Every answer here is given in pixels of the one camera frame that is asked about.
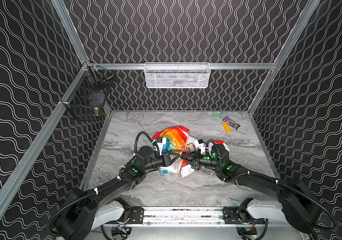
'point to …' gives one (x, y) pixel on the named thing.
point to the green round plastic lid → (218, 114)
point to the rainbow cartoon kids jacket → (178, 140)
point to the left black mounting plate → (137, 215)
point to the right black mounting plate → (239, 215)
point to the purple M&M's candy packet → (231, 122)
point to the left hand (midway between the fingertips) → (183, 157)
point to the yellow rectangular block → (226, 127)
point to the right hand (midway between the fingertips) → (180, 158)
